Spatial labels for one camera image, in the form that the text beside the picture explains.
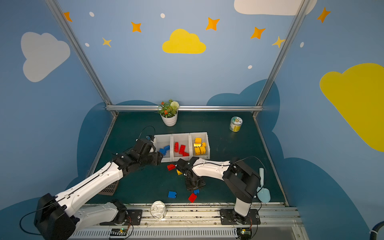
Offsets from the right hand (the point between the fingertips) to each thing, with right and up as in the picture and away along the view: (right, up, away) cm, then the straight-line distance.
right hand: (194, 188), depth 84 cm
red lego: (-14, +10, +6) cm, 19 cm away
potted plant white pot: (-18, +39, +24) cm, 49 cm away
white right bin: (+7, +27, +20) cm, 34 cm away
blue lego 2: (+1, -1, -2) cm, 3 cm away
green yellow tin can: (+30, +38, +22) cm, 53 cm away
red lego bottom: (-1, -3, -4) cm, 5 cm away
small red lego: (-6, +17, +12) cm, 22 cm away
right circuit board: (+25, -18, -10) cm, 33 cm away
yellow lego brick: (+2, +19, +13) cm, 23 cm away
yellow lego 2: (+6, +20, +13) cm, 24 cm away
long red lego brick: (-8, +20, +15) cm, 26 cm away
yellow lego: (-9, +8, +4) cm, 13 cm away
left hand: (-21, +20, -2) cm, 29 cm away
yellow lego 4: (+2, +23, +16) cm, 28 cm away
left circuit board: (-38, -18, -11) cm, 43 cm away
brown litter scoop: (-30, +13, -32) cm, 46 cm away
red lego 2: (-12, +21, +16) cm, 30 cm away
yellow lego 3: (+3, +26, +18) cm, 32 cm away
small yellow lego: (+7, +23, +18) cm, 30 cm away
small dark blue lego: (-18, +21, +13) cm, 31 cm away
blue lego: (-13, -3, -2) cm, 13 cm away
